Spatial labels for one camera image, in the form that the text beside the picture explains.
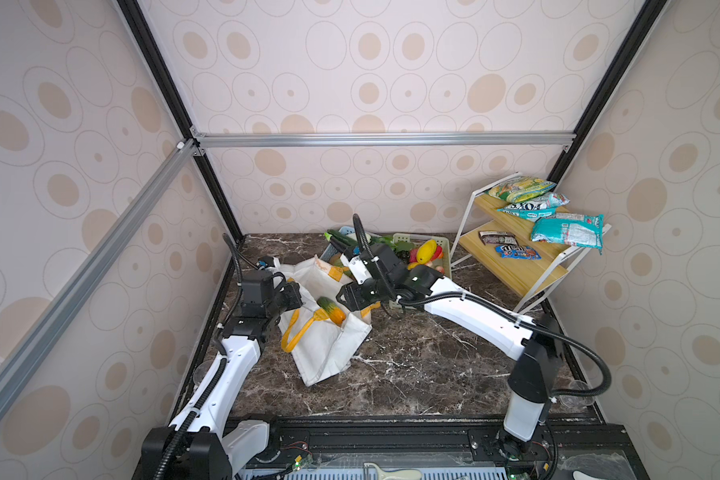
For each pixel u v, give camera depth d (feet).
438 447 2.46
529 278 2.87
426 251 3.38
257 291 1.95
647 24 2.25
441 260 3.58
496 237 3.13
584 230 2.30
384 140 3.01
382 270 1.91
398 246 3.52
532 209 2.48
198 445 1.27
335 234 3.70
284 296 2.34
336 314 2.80
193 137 2.92
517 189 2.55
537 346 1.46
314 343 2.67
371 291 2.15
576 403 2.62
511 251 3.02
